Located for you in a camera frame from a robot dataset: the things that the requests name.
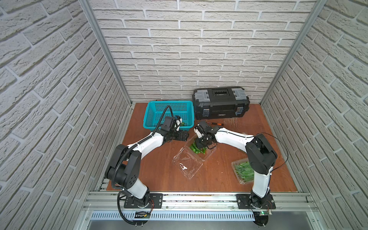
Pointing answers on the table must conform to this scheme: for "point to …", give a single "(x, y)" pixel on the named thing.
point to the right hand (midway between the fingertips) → (199, 144)
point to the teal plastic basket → (154, 110)
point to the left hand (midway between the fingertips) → (184, 132)
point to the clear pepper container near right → (243, 170)
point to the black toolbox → (219, 102)
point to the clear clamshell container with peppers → (190, 158)
